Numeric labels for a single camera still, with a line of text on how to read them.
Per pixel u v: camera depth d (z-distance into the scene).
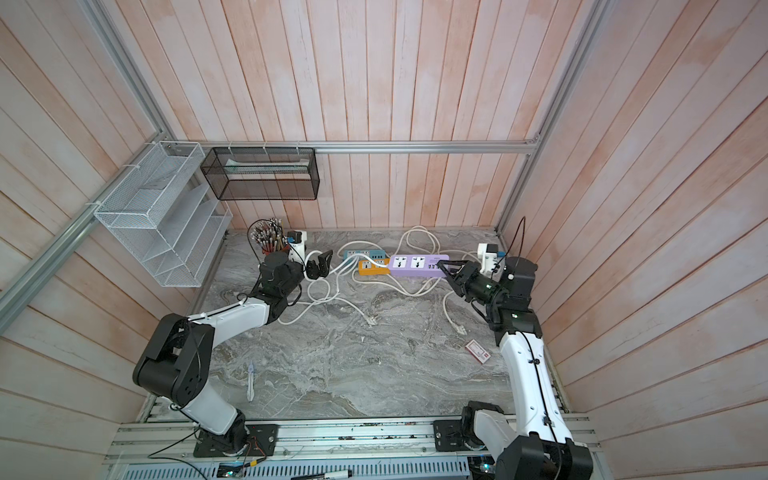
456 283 0.66
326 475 0.68
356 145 0.98
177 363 0.46
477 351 0.88
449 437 0.73
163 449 0.60
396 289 1.01
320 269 0.82
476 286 0.65
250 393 0.81
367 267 1.05
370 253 1.11
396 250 1.11
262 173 1.04
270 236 0.95
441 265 0.71
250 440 0.73
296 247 0.76
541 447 0.38
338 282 0.96
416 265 0.74
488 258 0.68
